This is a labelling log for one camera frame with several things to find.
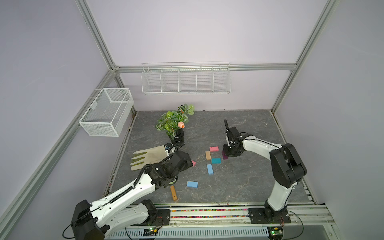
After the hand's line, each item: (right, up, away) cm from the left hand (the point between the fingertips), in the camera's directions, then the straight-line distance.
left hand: (183, 161), depth 77 cm
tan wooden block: (+14, -1, +17) cm, 22 cm away
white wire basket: (-43, +25, +6) cm, 50 cm away
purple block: (+25, -1, +17) cm, 30 cm away
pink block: (+5, -5, +14) cm, 16 cm away
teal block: (+19, -4, +16) cm, 26 cm away
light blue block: (+5, -14, +6) cm, 16 cm away
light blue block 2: (+15, -8, +12) cm, 20 cm away
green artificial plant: (-6, +21, +1) cm, 22 cm away
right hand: (+26, +1, +18) cm, 31 cm away
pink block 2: (+18, +3, +22) cm, 28 cm away
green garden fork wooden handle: (-6, -17, +3) cm, 18 cm away
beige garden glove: (-28, -3, +17) cm, 33 cm away
